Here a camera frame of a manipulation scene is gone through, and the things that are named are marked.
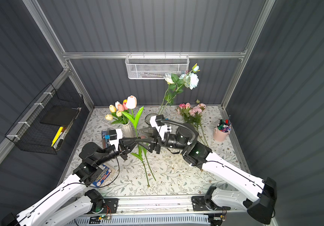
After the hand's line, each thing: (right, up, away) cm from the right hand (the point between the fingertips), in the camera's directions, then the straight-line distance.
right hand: (141, 136), depth 54 cm
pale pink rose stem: (+27, +17, +56) cm, 65 cm away
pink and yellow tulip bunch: (-18, +11, +24) cm, 32 cm away
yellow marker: (-46, -2, +17) cm, 49 cm away
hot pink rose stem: (+23, +17, +54) cm, 61 cm away
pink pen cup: (+44, -4, +35) cm, 56 cm away
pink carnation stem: (+34, +12, +54) cm, 65 cm away
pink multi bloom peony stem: (+33, +7, +54) cm, 64 cm away
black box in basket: (-48, +9, +22) cm, 53 cm away
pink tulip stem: (-7, -19, +37) cm, 42 cm away
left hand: (-2, -3, +6) cm, 7 cm away
